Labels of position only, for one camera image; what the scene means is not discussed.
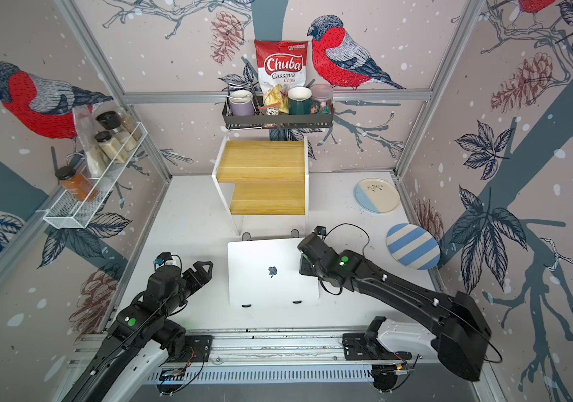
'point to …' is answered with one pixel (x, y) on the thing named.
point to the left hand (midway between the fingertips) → (209, 264)
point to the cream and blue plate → (377, 195)
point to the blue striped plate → (413, 246)
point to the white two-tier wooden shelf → (264, 182)
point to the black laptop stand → (246, 236)
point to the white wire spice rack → (73, 204)
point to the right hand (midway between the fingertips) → (304, 260)
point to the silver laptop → (267, 271)
